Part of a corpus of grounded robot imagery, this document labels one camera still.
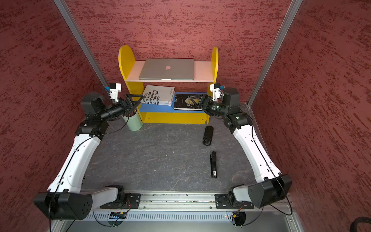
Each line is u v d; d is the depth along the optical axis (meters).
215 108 0.59
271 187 0.38
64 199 0.37
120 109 0.59
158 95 1.00
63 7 0.71
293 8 0.71
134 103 0.59
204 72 0.82
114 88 0.61
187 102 1.00
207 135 0.98
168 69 0.81
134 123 1.01
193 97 1.03
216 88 0.63
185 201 0.76
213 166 0.85
